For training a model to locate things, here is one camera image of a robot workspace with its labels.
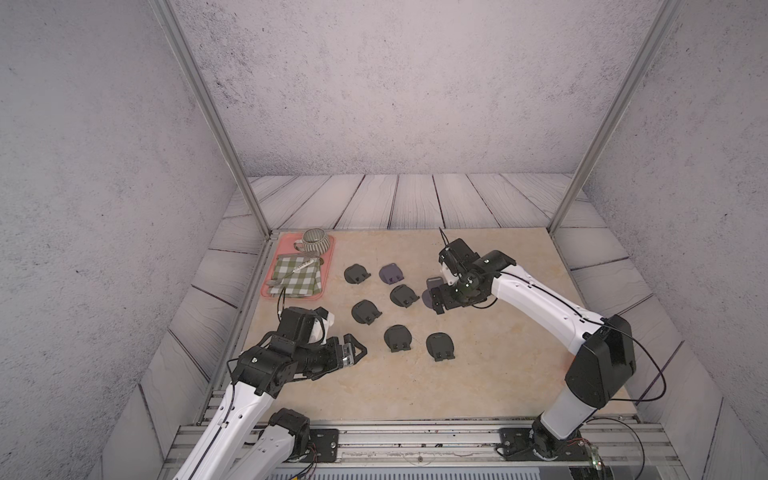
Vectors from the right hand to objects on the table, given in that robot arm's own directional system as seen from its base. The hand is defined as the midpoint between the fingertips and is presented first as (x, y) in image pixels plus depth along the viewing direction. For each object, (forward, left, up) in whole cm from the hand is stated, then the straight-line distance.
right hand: (449, 301), depth 83 cm
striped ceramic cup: (+29, +44, -7) cm, 53 cm away
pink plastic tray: (+34, +58, -14) cm, 69 cm away
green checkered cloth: (+16, +46, -13) cm, 51 cm away
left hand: (-17, +23, +2) cm, 29 cm away
